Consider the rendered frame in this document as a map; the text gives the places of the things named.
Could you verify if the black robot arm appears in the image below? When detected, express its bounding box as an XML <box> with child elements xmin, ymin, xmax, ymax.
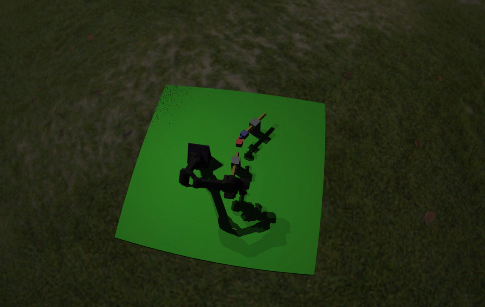
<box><xmin>179</xmin><ymin>151</ymin><xmax>251</xmax><ymax>199</ymax></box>

